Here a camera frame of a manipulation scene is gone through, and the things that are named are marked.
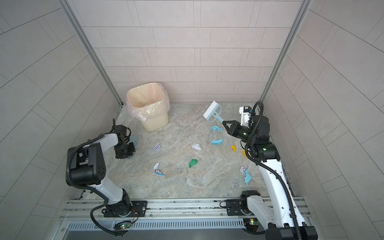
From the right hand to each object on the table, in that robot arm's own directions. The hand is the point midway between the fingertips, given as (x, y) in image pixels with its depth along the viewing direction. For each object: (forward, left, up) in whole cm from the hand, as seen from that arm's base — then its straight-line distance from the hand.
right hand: (222, 123), depth 68 cm
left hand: (+6, +51, -30) cm, 59 cm away
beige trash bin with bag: (+19, +37, -3) cm, 42 cm away
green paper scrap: (-6, +15, -28) cm, 32 cm away
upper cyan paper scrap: (+17, -2, -27) cm, 32 cm away
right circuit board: (-36, -11, -31) cm, 48 cm away
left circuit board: (-33, +47, -27) cm, 63 cm away
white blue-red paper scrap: (-10, +35, -28) cm, 46 cm away
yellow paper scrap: (+3, -11, -29) cm, 31 cm away
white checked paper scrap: (+6, +37, -27) cm, 46 cm away
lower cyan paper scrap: (+7, -1, -28) cm, 29 cm away
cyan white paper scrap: (-16, -14, -28) cm, 35 cm away
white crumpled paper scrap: (+4, +13, -28) cm, 31 cm away
